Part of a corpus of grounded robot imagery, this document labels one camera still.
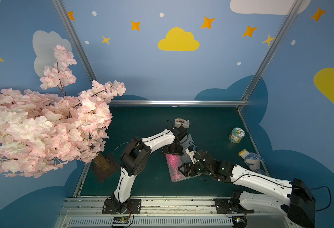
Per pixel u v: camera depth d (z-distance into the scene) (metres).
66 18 0.72
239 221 0.73
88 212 0.72
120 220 0.73
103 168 0.84
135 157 0.53
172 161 0.84
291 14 0.72
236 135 0.96
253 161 0.91
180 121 1.07
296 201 0.40
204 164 0.60
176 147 0.81
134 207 0.74
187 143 0.80
